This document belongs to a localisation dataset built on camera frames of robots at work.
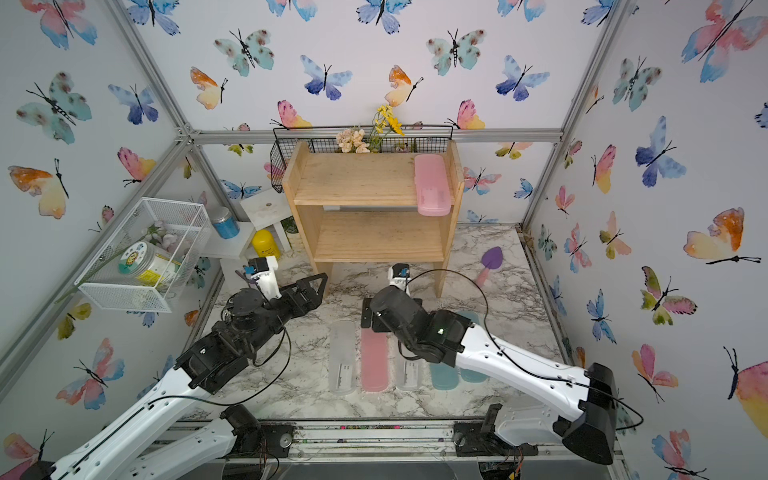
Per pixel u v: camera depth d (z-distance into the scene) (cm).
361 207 110
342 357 88
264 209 94
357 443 74
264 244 100
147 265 63
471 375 84
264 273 60
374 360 86
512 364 43
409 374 83
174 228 80
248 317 49
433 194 66
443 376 84
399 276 61
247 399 50
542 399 42
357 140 81
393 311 50
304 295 60
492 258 112
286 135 94
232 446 62
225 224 92
